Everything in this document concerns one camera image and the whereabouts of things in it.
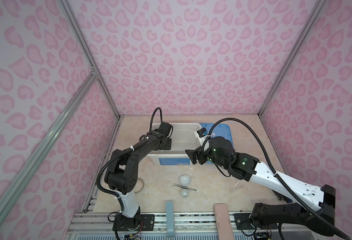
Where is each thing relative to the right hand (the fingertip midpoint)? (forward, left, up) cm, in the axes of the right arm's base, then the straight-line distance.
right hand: (193, 145), depth 69 cm
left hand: (+15, +16, -20) cm, 29 cm away
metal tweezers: (-10, +4, -28) cm, 30 cm away
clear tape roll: (-10, +30, -28) cm, 42 cm away
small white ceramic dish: (-13, +4, -27) cm, 31 cm away
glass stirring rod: (-11, -4, -29) cm, 31 cm away
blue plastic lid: (+32, -22, -28) cm, 48 cm away
